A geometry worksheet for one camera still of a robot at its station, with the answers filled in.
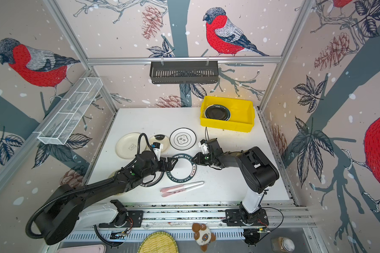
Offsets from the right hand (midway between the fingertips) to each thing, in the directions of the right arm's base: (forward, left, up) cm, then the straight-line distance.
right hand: (193, 162), depth 92 cm
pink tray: (-43, +41, +3) cm, 59 cm away
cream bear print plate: (+10, +44, +1) cm, 46 cm away
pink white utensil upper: (-14, +5, 0) cm, 15 cm away
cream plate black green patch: (+16, +22, +1) cm, 27 cm away
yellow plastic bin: (+37, -34, 0) cm, 50 cm away
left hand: (-4, +11, +10) cm, 15 cm away
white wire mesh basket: (-1, +60, +33) cm, 68 cm away
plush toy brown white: (-36, -7, +2) cm, 36 cm away
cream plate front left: (-10, +45, +2) cm, 47 cm away
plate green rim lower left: (-16, +17, +14) cm, 28 cm away
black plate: (+42, -17, +1) cm, 45 cm away
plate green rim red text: (-5, +5, -1) cm, 7 cm away
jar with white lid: (-37, -37, +8) cm, 53 cm away
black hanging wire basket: (+53, +10, +28) cm, 61 cm away
